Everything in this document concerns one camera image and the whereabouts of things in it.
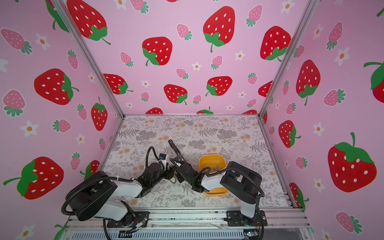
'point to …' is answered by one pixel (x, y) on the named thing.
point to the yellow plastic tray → (216, 161)
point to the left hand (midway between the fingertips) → (173, 165)
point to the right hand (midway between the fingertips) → (176, 168)
